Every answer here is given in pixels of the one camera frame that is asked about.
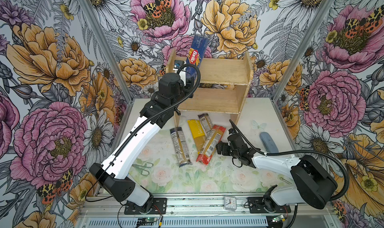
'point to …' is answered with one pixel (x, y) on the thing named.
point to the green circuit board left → (146, 221)
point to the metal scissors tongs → (144, 171)
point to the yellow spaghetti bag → (198, 134)
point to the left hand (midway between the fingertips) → (187, 82)
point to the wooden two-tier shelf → (223, 87)
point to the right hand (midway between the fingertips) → (223, 150)
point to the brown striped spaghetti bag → (206, 121)
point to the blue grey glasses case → (268, 143)
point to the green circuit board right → (279, 218)
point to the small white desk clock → (230, 203)
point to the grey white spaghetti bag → (180, 146)
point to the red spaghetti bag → (210, 144)
